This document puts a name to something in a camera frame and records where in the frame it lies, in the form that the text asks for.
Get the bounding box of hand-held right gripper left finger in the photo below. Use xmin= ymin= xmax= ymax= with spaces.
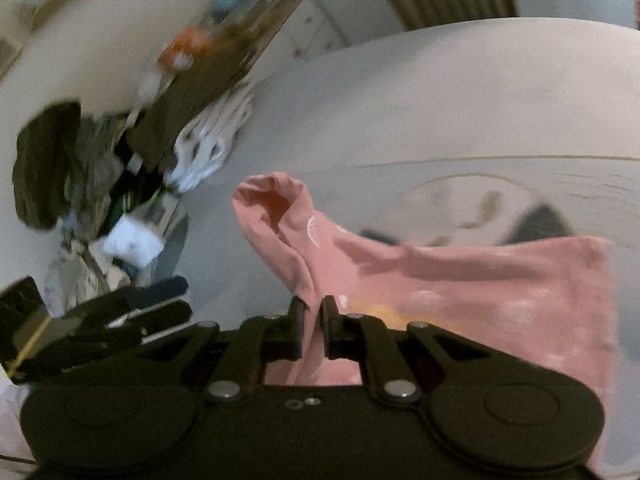
xmin=142 ymin=296 xmax=307 ymax=403

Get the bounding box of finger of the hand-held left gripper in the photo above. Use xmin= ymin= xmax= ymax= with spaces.
xmin=125 ymin=276 xmax=190 ymax=311
xmin=127 ymin=300 xmax=194 ymax=339

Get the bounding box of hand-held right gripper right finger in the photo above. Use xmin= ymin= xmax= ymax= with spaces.
xmin=320 ymin=295 xmax=493 ymax=405

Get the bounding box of dark olive cloth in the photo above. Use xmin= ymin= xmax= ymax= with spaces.
xmin=12 ymin=102 xmax=83 ymax=231

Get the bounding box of white stickered cabinet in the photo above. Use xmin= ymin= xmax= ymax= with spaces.
xmin=285 ymin=0 xmax=351 ymax=61

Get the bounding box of pink racket print shirt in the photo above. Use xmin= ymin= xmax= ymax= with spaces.
xmin=232 ymin=172 xmax=616 ymax=466

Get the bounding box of white small carton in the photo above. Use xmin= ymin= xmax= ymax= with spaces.
xmin=102 ymin=215 xmax=166 ymax=268

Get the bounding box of brown board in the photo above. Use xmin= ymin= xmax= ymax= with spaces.
xmin=127 ymin=0 xmax=312 ymax=173

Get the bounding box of white striped cloth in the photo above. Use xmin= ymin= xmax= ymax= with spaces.
xmin=165 ymin=85 xmax=256 ymax=193

